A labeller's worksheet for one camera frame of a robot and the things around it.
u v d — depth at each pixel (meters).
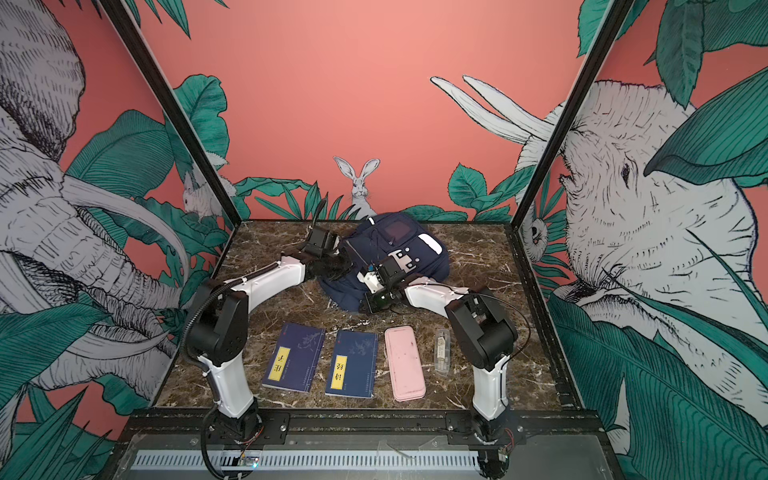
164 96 0.83
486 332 0.50
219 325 0.50
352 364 0.84
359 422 0.78
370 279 0.86
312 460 0.70
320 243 0.75
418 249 1.05
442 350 0.86
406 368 0.82
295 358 0.86
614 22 0.70
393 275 0.76
